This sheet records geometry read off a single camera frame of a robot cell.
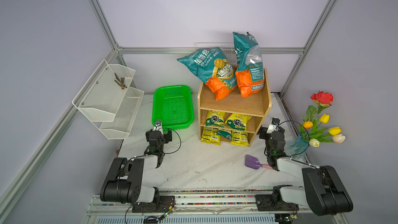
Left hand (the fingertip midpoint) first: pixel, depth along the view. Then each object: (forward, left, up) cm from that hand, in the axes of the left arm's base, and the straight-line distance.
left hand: (160, 129), depth 92 cm
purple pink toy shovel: (-18, -55, -7) cm, 58 cm away
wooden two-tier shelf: (-2, -51, +24) cm, 57 cm away
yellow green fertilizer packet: (-1, -33, +12) cm, 35 cm away
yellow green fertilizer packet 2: (-3, -45, +11) cm, 46 cm away
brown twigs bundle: (+18, +21, +22) cm, 35 cm away
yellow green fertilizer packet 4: (-4, -49, -4) cm, 49 cm away
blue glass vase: (-11, -81, -5) cm, 82 cm away
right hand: (0, -64, +4) cm, 64 cm away
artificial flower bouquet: (-9, -81, +13) cm, 82 cm away
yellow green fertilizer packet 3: (-3, -30, -3) cm, 31 cm away
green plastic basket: (+26, -3, -8) cm, 27 cm away
